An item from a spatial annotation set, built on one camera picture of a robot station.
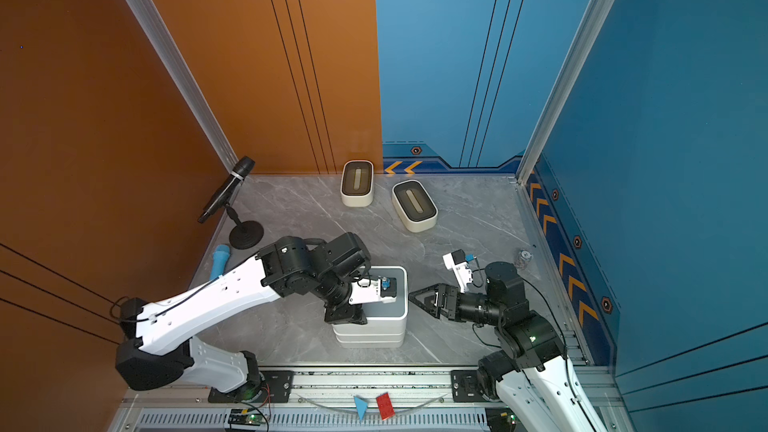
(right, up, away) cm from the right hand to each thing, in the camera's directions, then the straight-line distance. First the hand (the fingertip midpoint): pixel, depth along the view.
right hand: (420, 302), depth 64 cm
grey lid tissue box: (-5, -1, -3) cm, 6 cm away
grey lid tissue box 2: (-10, -4, -2) cm, 11 cm away
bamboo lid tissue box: (-12, -15, +12) cm, 23 cm away
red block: (-8, -26, +6) cm, 28 cm away
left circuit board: (-43, -31, +8) cm, 53 cm away
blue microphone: (-61, +3, +30) cm, 68 cm away
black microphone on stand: (-57, +11, +38) cm, 69 cm away
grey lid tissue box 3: (-12, -11, +8) cm, 18 cm away
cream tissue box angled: (+1, +20, +39) cm, 43 cm away
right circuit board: (+20, -29, +6) cm, 36 cm away
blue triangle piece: (-14, -27, +7) cm, 31 cm away
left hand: (-12, -1, +1) cm, 12 cm away
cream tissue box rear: (-19, +29, +45) cm, 57 cm away
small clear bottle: (+34, +4, +27) cm, 44 cm away
